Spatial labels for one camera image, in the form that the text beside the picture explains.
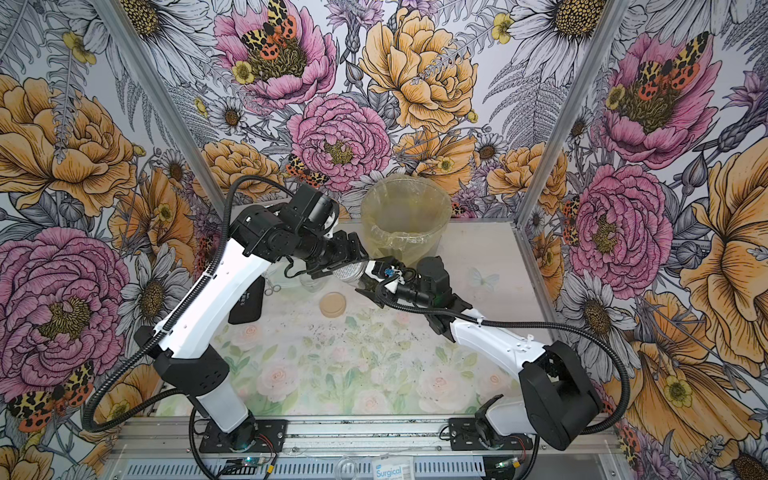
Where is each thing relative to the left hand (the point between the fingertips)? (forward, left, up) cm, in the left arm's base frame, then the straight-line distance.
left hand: (349, 271), depth 68 cm
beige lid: (+10, +9, -33) cm, 36 cm away
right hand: (+4, -3, -9) cm, 10 cm away
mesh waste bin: (+34, -15, -16) cm, 41 cm away
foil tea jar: (-2, -1, +2) cm, 3 cm away
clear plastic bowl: (+15, +20, -29) cm, 38 cm away
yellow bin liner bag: (+34, -15, -15) cm, 40 cm away
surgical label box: (-33, -10, -31) cm, 47 cm away
